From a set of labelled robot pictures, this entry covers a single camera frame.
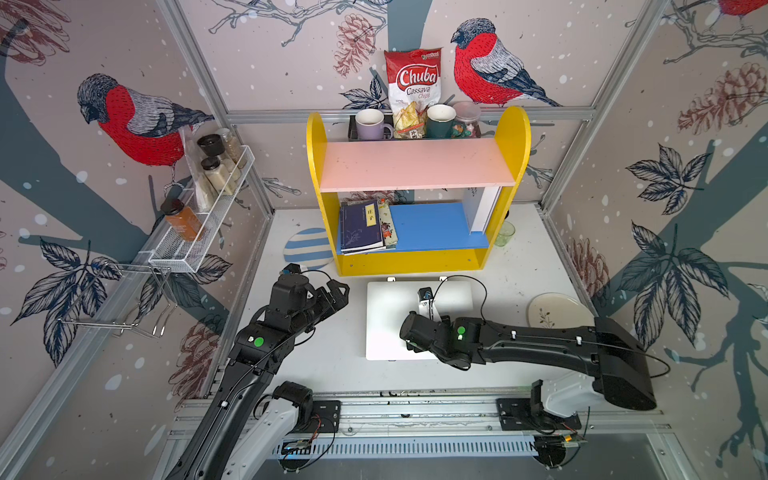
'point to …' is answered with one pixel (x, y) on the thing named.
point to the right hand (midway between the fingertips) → (416, 328)
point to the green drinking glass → (506, 231)
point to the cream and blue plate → (556, 310)
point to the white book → (478, 204)
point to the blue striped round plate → (310, 247)
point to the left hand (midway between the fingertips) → (343, 288)
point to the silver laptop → (389, 303)
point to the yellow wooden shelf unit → (421, 237)
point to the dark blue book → (360, 228)
